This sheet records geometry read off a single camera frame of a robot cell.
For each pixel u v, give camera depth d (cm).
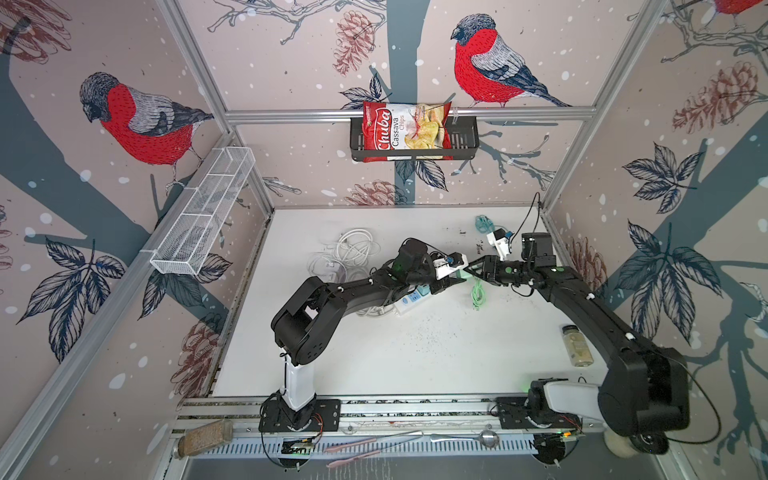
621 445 66
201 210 78
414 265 70
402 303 92
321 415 73
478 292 89
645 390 40
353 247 107
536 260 65
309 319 49
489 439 69
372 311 90
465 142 95
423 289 79
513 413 73
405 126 88
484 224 114
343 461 66
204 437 67
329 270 93
